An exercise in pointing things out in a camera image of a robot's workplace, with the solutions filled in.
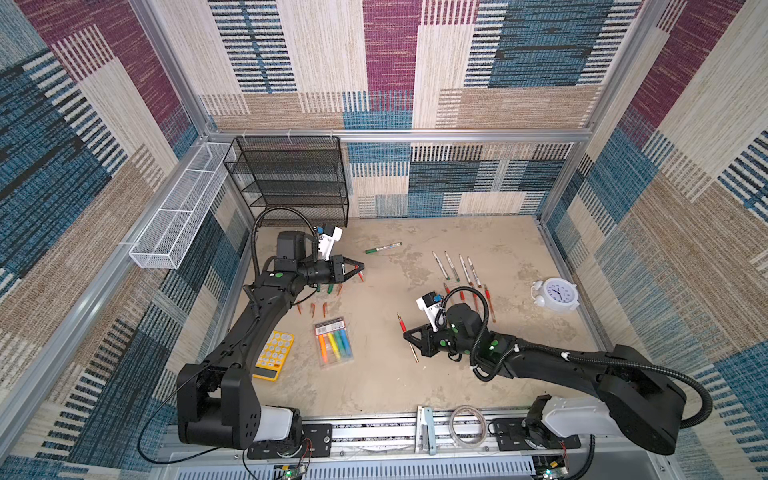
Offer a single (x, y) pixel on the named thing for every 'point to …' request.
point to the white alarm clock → (556, 295)
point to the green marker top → (369, 251)
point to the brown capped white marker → (474, 272)
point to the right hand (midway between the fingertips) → (407, 339)
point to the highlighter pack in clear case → (333, 342)
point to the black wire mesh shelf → (305, 173)
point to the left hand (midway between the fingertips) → (363, 264)
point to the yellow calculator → (274, 356)
